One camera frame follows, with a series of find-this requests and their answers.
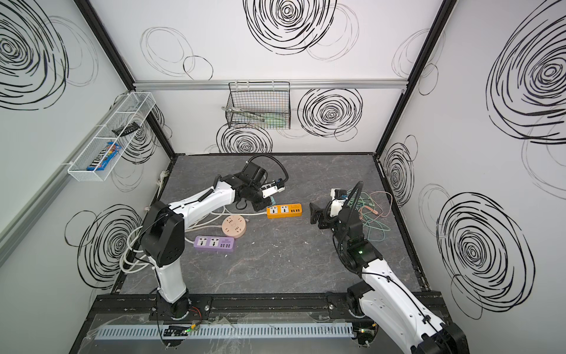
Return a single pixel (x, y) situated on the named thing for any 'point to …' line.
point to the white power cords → (127, 262)
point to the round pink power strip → (234, 226)
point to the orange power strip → (284, 211)
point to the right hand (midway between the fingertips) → (321, 202)
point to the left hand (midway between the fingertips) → (270, 198)
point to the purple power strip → (214, 242)
